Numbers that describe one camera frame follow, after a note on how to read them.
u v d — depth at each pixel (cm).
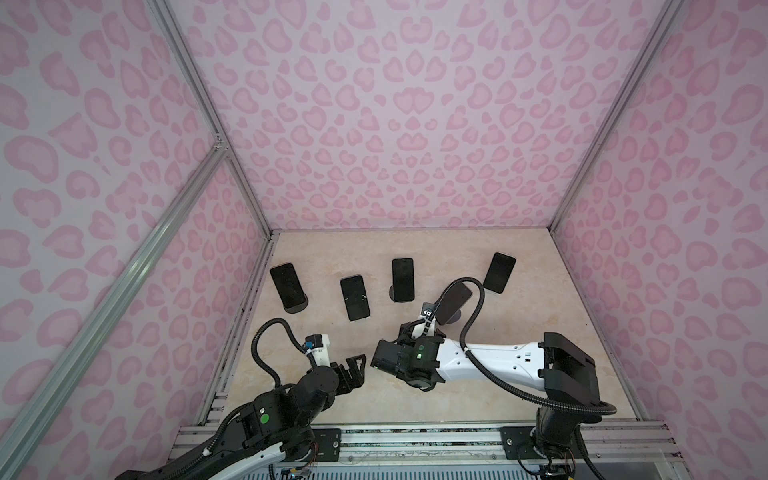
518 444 73
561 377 43
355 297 92
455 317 98
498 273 96
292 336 63
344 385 65
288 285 91
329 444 73
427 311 67
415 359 55
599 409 44
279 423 53
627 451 72
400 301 98
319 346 67
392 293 97
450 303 91
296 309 96
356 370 67
